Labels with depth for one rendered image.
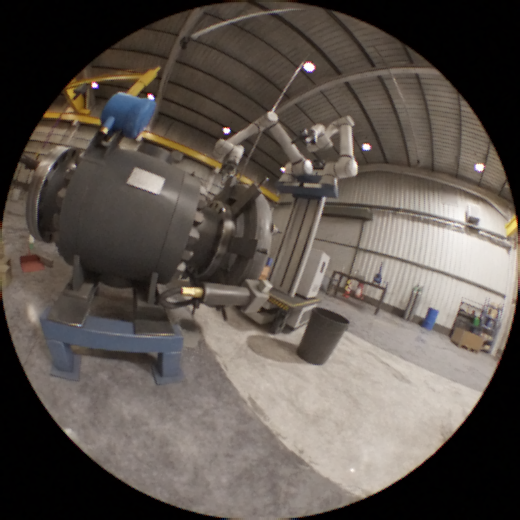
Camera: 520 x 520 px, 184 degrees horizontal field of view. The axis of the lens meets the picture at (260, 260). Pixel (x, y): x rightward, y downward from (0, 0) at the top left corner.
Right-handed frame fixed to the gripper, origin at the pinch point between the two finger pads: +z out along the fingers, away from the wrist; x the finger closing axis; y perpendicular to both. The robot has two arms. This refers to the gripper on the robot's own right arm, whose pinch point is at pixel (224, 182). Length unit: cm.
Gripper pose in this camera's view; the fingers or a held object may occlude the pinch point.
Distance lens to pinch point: 122.4
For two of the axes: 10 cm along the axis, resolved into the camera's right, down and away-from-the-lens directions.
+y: 5.2, 1.4, -8.5
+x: 8.1, 2.3, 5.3
